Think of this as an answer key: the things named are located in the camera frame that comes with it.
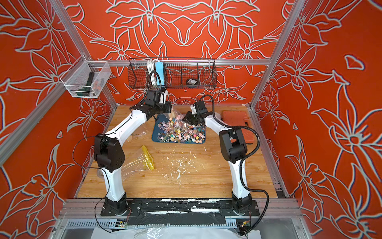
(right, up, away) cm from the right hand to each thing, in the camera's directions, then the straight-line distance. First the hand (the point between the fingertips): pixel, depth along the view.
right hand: (183, 117), depth 97 cm
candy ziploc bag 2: (-5, +1, 0) cm, 5 cm away
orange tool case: (+41, -1, +9) cm, 42 cm away
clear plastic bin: (-61, +24, -6) cm, 66 cm away
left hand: (-7, +8, -7) cm, 12 cm away
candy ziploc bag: (-23, -26, -13) cm, 37 cm away
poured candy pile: (-5, -10, +2) cm, 11 cm away
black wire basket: (-3, +29, +1) cm, 30 cm away
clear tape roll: (-47, -33, -14) cm, 59 cm away
